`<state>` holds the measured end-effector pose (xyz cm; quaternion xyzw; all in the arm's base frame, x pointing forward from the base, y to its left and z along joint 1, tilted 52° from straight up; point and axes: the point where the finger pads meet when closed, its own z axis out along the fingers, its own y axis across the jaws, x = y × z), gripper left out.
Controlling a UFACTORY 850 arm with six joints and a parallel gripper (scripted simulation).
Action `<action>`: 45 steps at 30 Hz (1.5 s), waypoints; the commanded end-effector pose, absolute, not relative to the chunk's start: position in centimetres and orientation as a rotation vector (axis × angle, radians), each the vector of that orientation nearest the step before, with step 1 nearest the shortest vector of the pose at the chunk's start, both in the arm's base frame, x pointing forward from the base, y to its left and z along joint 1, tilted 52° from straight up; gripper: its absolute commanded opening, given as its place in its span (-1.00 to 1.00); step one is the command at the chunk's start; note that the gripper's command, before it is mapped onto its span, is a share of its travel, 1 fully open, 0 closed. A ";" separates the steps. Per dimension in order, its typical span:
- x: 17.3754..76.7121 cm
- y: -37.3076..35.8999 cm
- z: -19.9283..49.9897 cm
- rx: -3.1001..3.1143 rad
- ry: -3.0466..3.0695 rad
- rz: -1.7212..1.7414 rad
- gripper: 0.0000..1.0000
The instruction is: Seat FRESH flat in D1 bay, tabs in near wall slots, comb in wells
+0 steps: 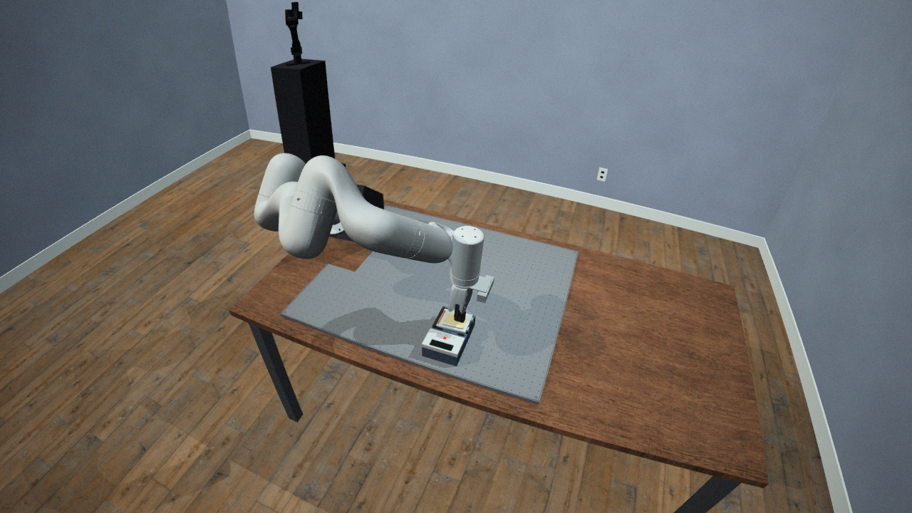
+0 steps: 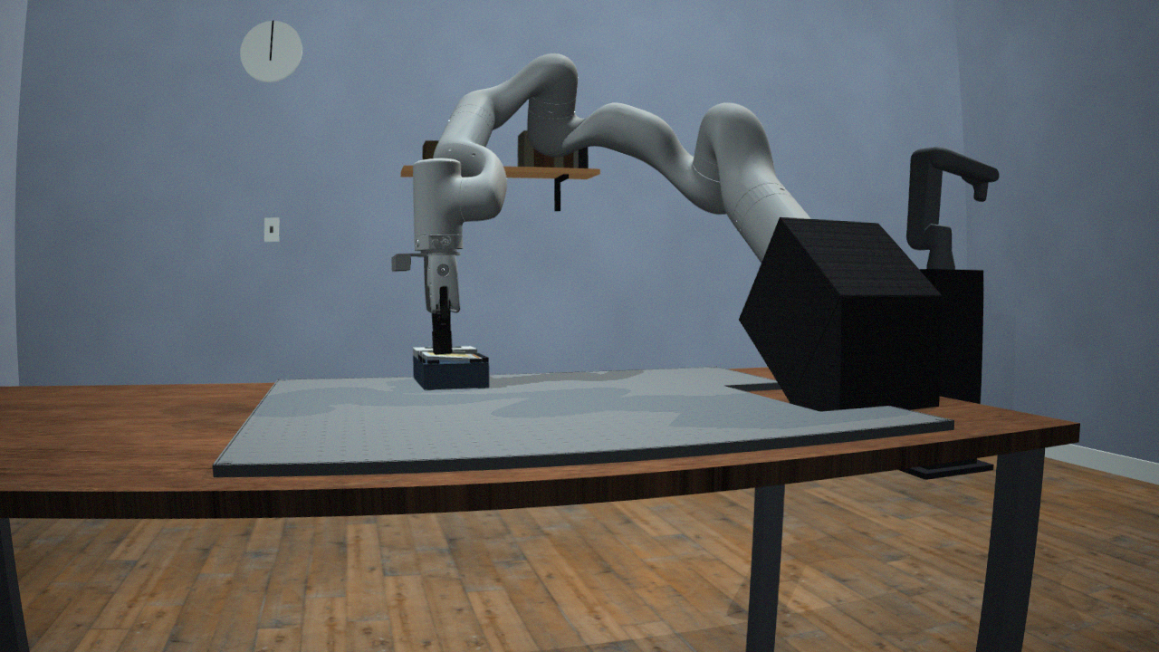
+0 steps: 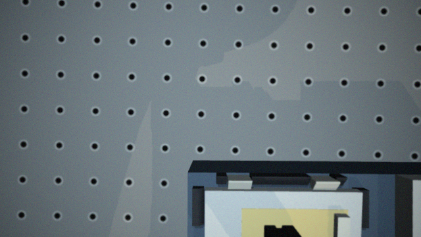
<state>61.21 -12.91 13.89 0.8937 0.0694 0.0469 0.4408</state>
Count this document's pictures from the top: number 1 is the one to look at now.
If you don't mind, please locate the dark blue and white dock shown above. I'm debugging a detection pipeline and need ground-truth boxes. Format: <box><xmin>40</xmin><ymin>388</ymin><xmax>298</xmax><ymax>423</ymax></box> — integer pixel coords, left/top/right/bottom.
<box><xmin>422</xmin><ymin>306</ymin><xmax>476</xmax><ymax>366</ymax></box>

